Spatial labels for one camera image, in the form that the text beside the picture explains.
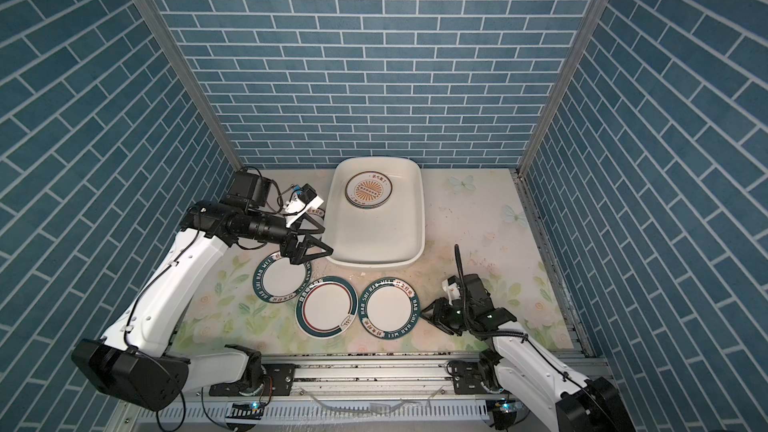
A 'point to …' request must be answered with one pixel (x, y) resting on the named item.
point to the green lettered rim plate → (389, 308)
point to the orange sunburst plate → (368, 189)
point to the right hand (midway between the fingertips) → (420, 313)
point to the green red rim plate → (326, 307)
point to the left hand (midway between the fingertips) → (325, 239)
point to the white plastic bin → (375, 212)
